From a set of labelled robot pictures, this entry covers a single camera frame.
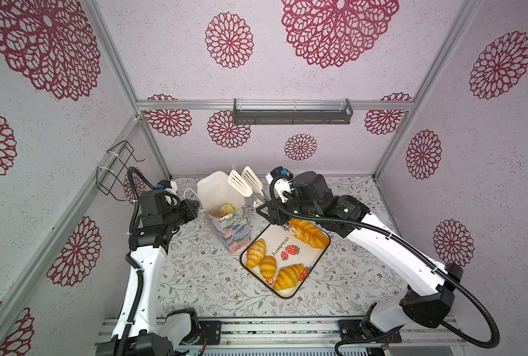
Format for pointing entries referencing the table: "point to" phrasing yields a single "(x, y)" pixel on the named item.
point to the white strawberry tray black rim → (281, 260)
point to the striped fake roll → (226, 209)
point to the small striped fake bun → (268, 266)
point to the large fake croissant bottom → (288, 277)
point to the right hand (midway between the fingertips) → (261, 202)
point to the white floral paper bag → (233, 230)
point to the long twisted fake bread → (309, 233)
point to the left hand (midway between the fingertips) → (197, 207)
